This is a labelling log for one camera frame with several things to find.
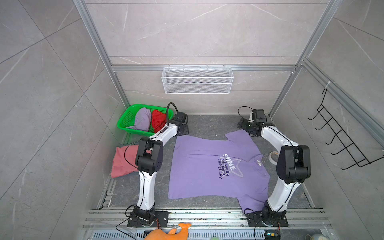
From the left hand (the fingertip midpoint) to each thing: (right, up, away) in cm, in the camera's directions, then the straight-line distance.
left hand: (182, 127), depth 102 cm
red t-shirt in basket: (-19, +6, +7) cm, 21 cm away
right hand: (+41, +3, -4) cm, 41 cm away
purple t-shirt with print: (+18, -25, -9) cm, 32 cm away
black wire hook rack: (+76, -5, -35) cm, 84 cm away
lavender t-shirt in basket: (-31, +5, +8) cm, 33 cm away
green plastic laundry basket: (-43, +7, +9) cm, 44 cm away
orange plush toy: (-1, -49, -35) cm, 60 cm away
